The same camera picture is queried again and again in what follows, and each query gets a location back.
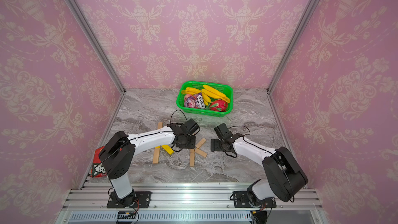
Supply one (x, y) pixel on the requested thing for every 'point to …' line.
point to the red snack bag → (98, 170)
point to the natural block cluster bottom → (192, 159)
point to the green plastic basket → (227, 89)
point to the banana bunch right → (208, 92)
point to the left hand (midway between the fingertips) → (193, 146)
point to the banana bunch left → (191, 90)
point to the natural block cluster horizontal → (192, 150)
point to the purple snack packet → (196, 101)
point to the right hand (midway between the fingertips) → (216, 147)
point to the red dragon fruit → (218, 105)
